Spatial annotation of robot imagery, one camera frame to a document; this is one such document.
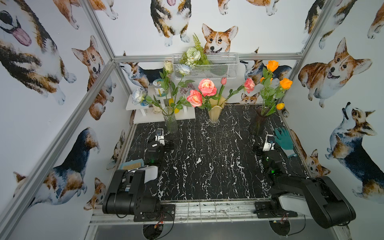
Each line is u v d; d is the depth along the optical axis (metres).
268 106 0.91
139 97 0.78
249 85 0.80
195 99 0.66
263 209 0.74
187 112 1.17
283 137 1.01
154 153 0.67
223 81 0.90
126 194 0.44
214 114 0.98
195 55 0.78
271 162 0.68
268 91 0.88
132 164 0.88
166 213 0.74
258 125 1.00
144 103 0.99
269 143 0.73
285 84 0.86
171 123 1.01
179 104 0.86
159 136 0.78
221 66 0.92
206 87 0.65
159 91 0.92
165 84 0.90
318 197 0.44
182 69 0.78
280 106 0.79
